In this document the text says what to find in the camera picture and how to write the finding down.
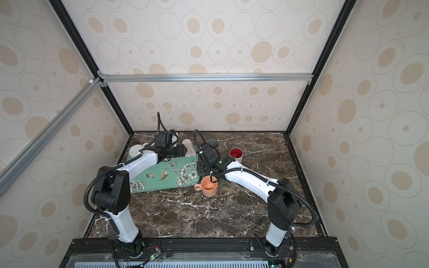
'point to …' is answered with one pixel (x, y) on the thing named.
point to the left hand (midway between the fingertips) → (187, 146)
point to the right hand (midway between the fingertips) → (201, 167)
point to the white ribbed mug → (134, 149)
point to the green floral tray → (166, 174)
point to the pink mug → (191, 149)
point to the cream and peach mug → (209, 188)
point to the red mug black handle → (237, 153)
